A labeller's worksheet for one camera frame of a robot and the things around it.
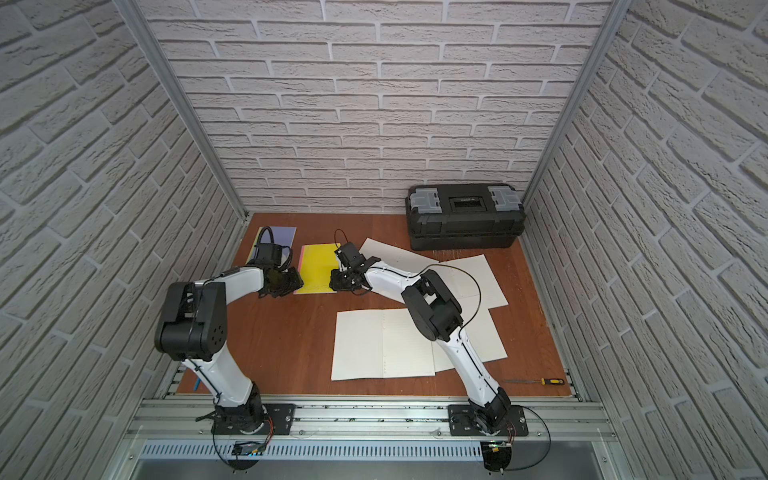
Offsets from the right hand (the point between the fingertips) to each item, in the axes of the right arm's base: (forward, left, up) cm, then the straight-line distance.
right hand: (335, 284), depth 99 cm
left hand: (+2, +10, +1) cm, 11 cm away
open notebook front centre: (-21, -15, 0) cm, 26 cm away
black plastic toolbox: (+14, -45, +15) cm, 49 cm away
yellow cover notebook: (+12, +9, -4) cm, 16 cm away
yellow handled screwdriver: (-34, -59, -1) cm, 68 cm away
